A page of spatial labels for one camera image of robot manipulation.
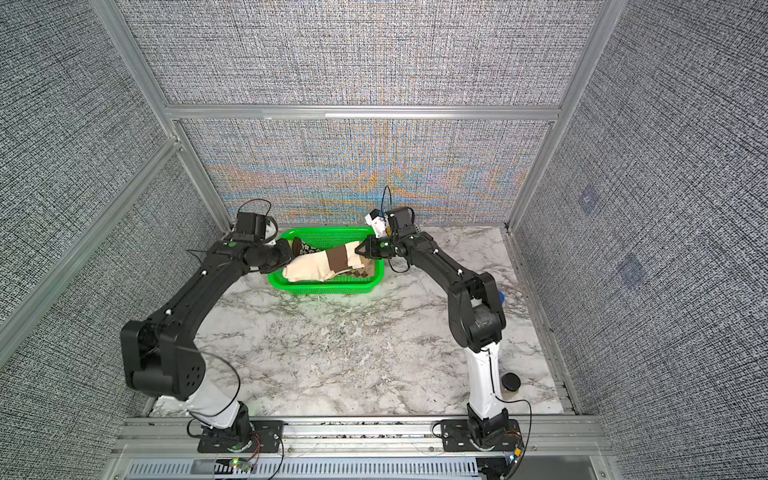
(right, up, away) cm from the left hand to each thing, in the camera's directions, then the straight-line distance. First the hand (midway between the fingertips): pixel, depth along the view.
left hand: (300, 250), depth 87 cm
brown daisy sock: (-4, +1, +14) cm, 14 cm away
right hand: (+16, +3, +3) cm, 16 cm away
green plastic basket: (+3, +5, +22) cm, 23 cm away
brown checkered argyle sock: (+17, -7, +17) cm, 25 cm away
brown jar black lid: (+55, -32, -14) cm, 66 cm away
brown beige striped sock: (+5, -5, +1) cm, 7 cm away
